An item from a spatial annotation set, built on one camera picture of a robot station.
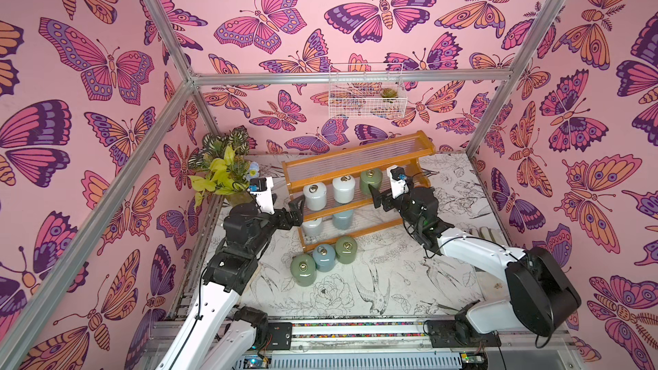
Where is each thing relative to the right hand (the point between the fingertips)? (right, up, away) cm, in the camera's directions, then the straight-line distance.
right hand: (385, 177), depth 83 cm
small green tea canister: (-5, 0, 0) cm, 5 cm away
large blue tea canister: (-20, -26, -1) cm, 33 cm away
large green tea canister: (-26, -28, -5) cm, 39 cm away
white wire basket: (-5, +32, +12) cm, 35 cm away
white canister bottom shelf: (-24, -18, +5) cm, 30 cm away
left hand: (-28, -5, -12) cm, 31 cm away
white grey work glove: (+38, -20, +12) cm, 45 cm away
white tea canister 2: (-14, -4, -1) cm, 14 cm away
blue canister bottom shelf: (-14, -16, +9) cm, 23 cm away
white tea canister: (-23, -6, -3) cm, 24 cm away
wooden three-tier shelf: (-9, -5, +7) cm, 12 cm away
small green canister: (-13, -24, 0) cm, 27 cm away
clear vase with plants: (-53, +4, 0) cm, 53 cm away
